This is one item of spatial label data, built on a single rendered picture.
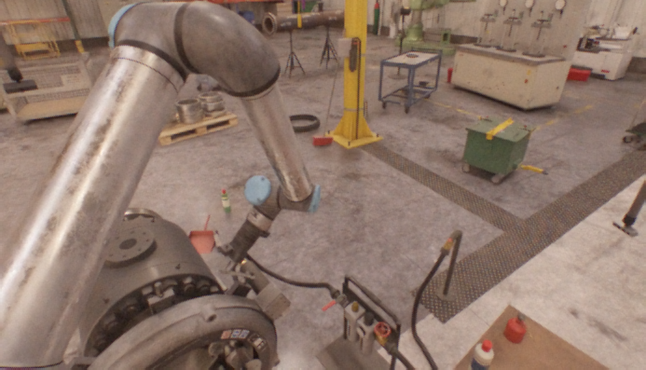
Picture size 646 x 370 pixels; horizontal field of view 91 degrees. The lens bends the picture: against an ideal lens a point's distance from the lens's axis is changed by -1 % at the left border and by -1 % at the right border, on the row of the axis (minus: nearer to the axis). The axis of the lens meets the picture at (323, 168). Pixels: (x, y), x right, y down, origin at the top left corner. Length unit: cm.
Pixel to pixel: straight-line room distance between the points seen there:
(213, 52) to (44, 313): 40
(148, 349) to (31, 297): 76
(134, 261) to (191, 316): 48
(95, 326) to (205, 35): 127
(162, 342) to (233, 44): 94
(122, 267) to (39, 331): 115
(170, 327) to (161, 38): 91
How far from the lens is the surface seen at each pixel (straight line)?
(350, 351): 221
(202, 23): 57
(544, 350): 192
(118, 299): 155
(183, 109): 527
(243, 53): 57
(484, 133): 378
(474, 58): 705
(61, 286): 51
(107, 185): 52
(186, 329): 124
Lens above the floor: 190
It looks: 29 degrees down
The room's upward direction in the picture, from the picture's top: 1 degrees counter-clockwise
